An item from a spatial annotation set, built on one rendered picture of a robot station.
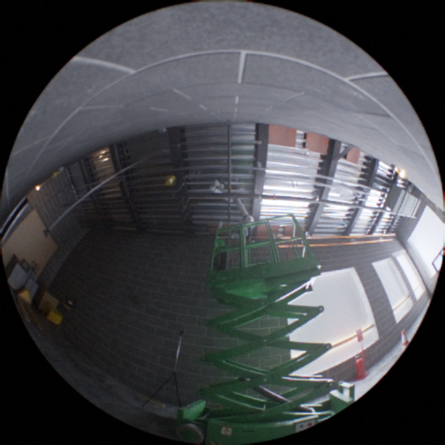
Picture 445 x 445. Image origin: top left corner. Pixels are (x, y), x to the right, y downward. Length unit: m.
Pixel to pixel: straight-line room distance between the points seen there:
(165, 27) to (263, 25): 0.11
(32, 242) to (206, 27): 6.73
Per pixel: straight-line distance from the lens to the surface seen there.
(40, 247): 6.83
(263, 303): 1.80
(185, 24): 0.23
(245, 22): 0.23
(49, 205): 6.83
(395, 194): 5.65
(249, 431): 1.83
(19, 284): 5.61
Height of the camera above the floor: 1.37
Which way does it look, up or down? 52 degrees up
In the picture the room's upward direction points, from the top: 7 degrees clockwise
